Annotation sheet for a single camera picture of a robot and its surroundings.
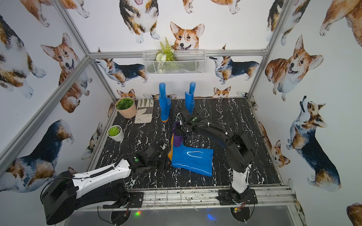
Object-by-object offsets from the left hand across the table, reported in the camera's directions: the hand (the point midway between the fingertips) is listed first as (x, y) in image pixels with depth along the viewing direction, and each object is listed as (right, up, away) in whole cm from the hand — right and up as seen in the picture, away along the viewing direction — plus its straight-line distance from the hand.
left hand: (169, 160), depth 82 cm
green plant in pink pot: (-36, +34, +21) cm, 54 cm away
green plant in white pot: (-37, +16, +8) cm, 41 cm away
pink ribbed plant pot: (-32, +27, +21) cm, 47 cm away
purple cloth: (+5, +12, +2) cm, 13 cm away
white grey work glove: (-25, +28, +31) cm, 48 cm away
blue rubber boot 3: (+17, -2, +7) cm, 19 cm away
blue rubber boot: (+12, +37, +8) cm, 40 cm away
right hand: (+2, +16, +5) cm, 17 cm away
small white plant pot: (-35, +11, +11) cm, 38 cm away
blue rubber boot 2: (-5, +35, +12) cm, 37 cm away
